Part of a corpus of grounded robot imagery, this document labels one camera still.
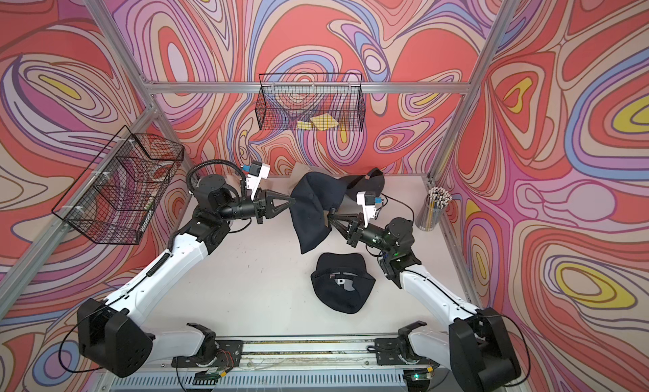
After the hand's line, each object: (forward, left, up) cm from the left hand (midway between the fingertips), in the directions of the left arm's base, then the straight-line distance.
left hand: (294, 205), depth 64 cm
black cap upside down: (-5, -14, -36) cm, 39 cm away
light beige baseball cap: (+46, +4, -30) cm, 55 cm away
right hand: (0, -9, -9) cm, 13 cm away
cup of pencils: (+16, -47, -25) cm, 56 cm away
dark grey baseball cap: (+32, -28, -23) cm, 48 cm away
